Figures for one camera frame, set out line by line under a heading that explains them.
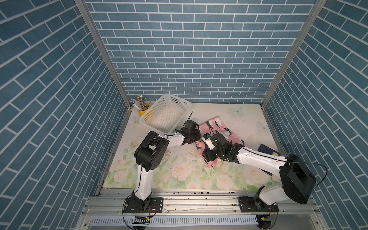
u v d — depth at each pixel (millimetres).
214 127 1050
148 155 539
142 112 1044
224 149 658
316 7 707
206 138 769
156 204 743
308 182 449
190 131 792
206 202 759
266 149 959
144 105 1052
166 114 1148
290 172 428
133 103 989
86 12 718
